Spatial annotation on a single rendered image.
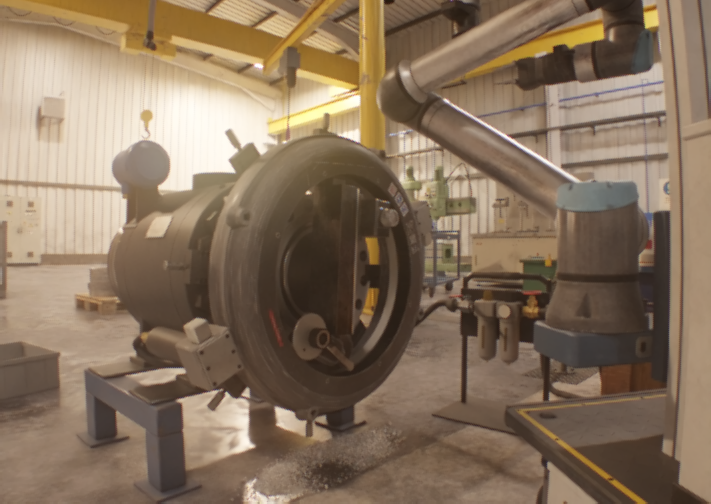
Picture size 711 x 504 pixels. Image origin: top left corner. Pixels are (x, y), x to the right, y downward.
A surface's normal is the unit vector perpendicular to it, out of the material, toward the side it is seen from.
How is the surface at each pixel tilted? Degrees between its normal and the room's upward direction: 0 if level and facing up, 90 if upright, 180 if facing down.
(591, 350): 90
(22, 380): 90
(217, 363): 90
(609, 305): 70
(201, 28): 90
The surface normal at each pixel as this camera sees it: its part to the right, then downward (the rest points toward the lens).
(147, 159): 0.76, -0.01
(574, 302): -0.77, -0.35
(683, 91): -0.99, 0.00
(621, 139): -0.73, -0.01
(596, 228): -0.47, -0.01
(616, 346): 0.11, -0.01
